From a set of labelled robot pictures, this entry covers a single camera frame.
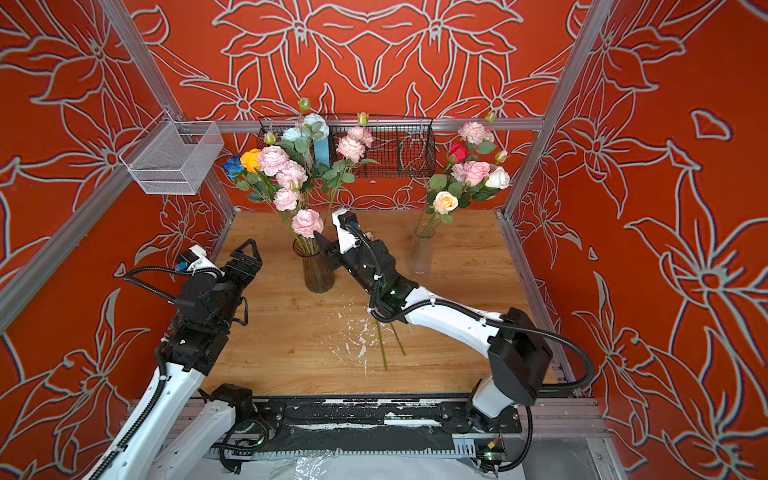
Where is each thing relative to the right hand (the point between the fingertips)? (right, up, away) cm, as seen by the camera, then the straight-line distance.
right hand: (318, 227), depth 68 cm
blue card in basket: (-4, +25, +23) cm, 34 cm away
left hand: (-18, -5, +2) cm, 18 cm away
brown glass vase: (-5, -15, +24) cm, 29 cm away
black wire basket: (+22, +29, +33) cm, 49 cm away
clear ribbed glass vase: (+28, -6, +26) cm, 38 cm away
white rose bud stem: (+15, -34, +18) cm, 41 cm away
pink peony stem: (-4, +1, +3) cm, 5 cm away
